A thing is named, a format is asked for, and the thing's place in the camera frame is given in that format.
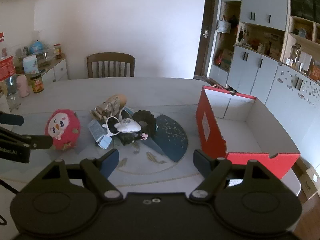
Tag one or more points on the red round plush toy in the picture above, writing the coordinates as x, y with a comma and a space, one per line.
67, 130

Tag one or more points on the brown jar with yellow label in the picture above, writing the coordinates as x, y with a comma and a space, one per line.
37, 83

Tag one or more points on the light blue packet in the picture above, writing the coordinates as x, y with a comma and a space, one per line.
105, 142

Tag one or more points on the white tin with blue print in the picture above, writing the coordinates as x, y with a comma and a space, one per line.
30, 65

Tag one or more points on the black clip with pink flower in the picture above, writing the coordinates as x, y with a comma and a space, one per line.
130, 138

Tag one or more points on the white sideboard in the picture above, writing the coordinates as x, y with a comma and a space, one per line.
60, 71

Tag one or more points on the wooden chair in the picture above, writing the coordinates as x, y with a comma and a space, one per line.
110, 57

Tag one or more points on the black scrunchie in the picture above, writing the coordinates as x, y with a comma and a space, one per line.
150, 120

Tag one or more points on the blue globe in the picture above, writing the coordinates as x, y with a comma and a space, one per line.
37, 47

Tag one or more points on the grey hanging basket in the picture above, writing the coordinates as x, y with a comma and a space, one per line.
223, 26

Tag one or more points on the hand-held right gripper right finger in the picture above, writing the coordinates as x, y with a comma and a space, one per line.
201, 161

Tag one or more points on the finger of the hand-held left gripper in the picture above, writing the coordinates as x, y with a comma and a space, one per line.
37, 141
12, 120

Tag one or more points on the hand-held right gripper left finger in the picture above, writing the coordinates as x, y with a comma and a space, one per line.
111, 162

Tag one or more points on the grey blue packet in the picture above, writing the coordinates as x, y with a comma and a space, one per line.
96, 128

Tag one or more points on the pink bottle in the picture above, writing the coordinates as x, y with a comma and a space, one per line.
22, 87

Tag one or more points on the white wall cabinet unit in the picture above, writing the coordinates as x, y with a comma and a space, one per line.
265, 5

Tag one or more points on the clear glass container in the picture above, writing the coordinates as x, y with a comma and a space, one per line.
47, 57

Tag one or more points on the white padded pouch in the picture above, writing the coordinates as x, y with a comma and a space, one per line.
127, 126

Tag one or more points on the clear bottle with red label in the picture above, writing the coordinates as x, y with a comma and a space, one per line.
6, 70

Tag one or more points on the brown cardboard box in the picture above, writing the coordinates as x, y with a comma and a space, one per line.
310, 180

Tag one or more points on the red cardboard box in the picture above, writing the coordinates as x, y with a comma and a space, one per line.
212, 135

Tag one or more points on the jar with dark lid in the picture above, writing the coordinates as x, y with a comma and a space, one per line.
58, 51

